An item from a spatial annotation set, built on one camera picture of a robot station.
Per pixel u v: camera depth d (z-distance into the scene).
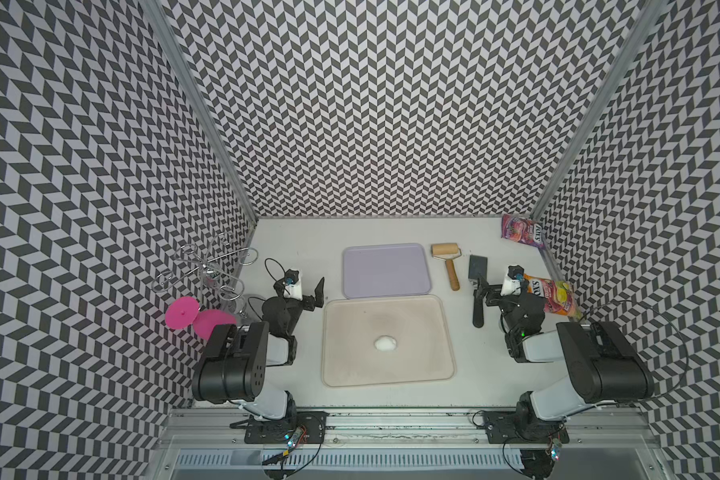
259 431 0.66
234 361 0.45
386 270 1.02
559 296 0.93
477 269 1.03
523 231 1.09
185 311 0.64
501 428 0.74
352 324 0.92
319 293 0.83
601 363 0.45
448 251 1.06
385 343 0.85
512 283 0.76
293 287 0.76
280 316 0.68
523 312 0.67
